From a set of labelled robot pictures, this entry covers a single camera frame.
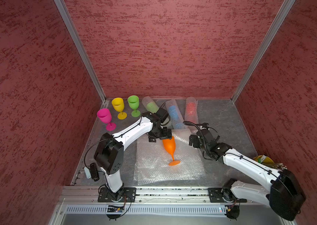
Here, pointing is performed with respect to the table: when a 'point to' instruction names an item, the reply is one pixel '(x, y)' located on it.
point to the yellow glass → (118, 104)
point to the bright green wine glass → (133, 102)
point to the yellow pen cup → (263, 159)
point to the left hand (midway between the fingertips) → (163, 141)
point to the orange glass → (170, 145)
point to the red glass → (191, 114)
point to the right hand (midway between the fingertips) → (195, 140)
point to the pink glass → (105, 115)
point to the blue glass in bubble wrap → (176, 116)
